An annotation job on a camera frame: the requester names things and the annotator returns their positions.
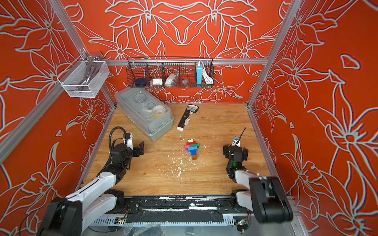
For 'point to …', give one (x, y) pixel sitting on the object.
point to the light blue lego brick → (192, 148)
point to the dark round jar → (140, 82)
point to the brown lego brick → (194, 157)
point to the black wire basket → (170, 73)
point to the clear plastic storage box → (145, 111)
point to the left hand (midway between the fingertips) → (136, 141)
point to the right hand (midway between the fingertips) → (233, 144)
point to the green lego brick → (195, 145)
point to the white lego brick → (190, 140)
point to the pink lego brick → (186, 147)
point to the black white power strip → (184, 121)
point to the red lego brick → (189, 143)
